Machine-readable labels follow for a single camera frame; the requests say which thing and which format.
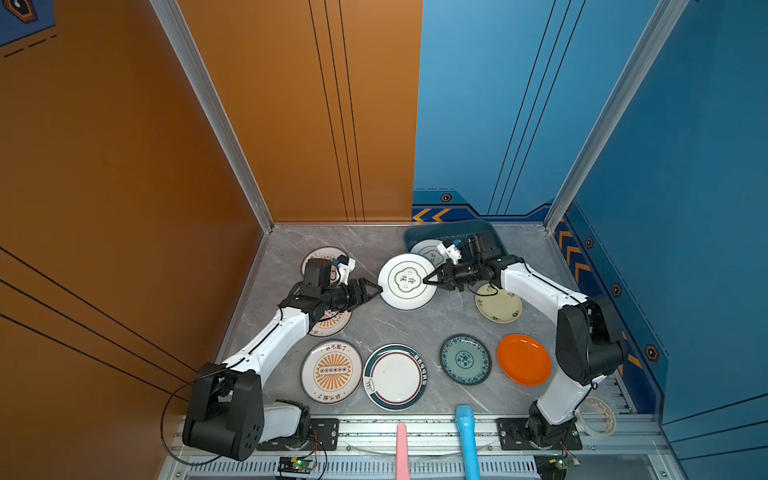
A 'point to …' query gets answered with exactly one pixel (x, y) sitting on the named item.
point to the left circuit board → (295, 464)
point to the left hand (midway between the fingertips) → (377, 291)
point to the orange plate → (524, 360)
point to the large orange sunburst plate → (331, 371)
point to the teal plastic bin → (449, 231)
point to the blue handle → (466, 420)
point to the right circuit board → (554, 466)
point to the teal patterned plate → (466, 359)
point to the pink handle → (402, 453)
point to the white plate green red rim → (394, 377)
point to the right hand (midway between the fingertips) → (424, 282)
